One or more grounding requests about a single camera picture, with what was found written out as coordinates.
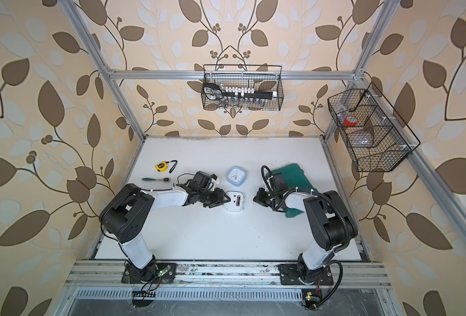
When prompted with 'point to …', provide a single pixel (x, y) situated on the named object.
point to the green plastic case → (295, 178)
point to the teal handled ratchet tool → (166, 180)
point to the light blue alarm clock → (236, 176)
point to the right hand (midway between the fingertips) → (254, 199)
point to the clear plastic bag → (362, 138)
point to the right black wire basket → (357, 110)
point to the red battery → (237, 203)
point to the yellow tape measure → (161, 166)
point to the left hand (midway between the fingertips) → (225, 198)
